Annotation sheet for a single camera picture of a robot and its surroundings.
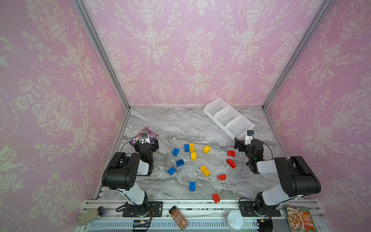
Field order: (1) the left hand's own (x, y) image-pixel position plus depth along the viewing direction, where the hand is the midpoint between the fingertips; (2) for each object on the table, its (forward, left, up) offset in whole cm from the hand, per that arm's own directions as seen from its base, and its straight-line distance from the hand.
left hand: (147, 139), depth 94 cm
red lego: (-22, -47, -5) cm, 52 cm away
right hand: (+2, -63, +2) cm, 63 cm away
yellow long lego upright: (-2, -29, -6) cm, 30 cm away
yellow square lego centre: (-9, -31, -4) cm, 32 cm away
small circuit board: (-44, -4, -10) cm, 45 cm away
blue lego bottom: (-27, -30, -6) cm, 40 cm away
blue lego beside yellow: (-3, -26, -4) cm, 26 cm away
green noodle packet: (-42, -83, -6) cm, 93 cm away
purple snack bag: (+5, -1, -4) cm, 7 cm away
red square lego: (-7, -55, -6) cm, 56 cm away
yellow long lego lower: (-18, -38, -6) cm, 42 cm away
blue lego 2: (-18, -17, -7) cm, 26 cm away
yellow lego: (-4, -39, -5) cm, 40 cm away
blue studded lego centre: (-14, -22, -5) cm, 26 cm away
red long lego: (-14, -53, -4) cm, 55 cm away
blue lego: (-6, -19, -6) cm, 20 cm away
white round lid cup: (-43, -49, -1) cm, 65 cm away
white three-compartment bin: (+23, -58, -4) cm, 62 cm away
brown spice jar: (-42, -23, -3) cm, 48 cm away
